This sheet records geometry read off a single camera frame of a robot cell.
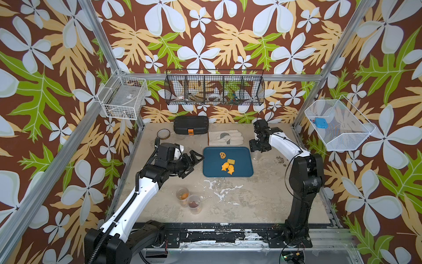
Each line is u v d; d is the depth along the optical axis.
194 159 0.67
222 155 1.03
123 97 0.86
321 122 0.86
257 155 1.03
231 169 0.96
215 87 0.98
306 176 0.52
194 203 0.78
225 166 0.97
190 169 0.77
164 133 1.15
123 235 0.40
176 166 0.64
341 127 0.81
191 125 1.11
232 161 0.99
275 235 0.75
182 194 0.80
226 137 1.11
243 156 1.02
